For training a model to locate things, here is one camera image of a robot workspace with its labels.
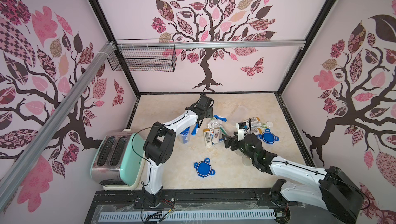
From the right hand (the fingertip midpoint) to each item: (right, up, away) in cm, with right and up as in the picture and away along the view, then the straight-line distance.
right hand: (227, 133), depth 82 cm
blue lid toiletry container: (-24, -3, +5) cm, 25 cm away
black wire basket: (-51, +47, +13) cm, 70 cm away
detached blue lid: (-13, -20, +1) cm, 24 cm away
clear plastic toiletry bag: (-5, +4, +18) cm, 19 cm away
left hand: (-12, +10, +14) cm, 21 cm away
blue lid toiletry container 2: (+12, +9, +23) cm, 27 cm away
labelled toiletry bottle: (-11, -5, +10) cm, 16 cm away
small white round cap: (+32, +3, +19) cm, 37 cm away
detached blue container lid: (+28, -5, +13) cm, 32 cm away
